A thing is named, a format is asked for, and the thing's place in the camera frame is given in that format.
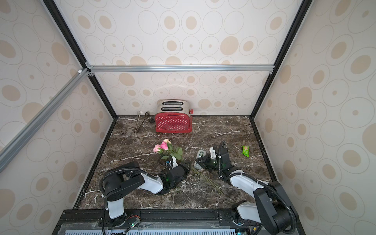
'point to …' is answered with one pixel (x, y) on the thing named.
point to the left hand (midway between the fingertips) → (198, 162)
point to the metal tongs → (146, 114)
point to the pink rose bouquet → (166, 148)
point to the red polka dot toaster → (173, 116)
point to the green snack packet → (245, 151)
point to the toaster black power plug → (152, 120)
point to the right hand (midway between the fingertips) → (200, 159)
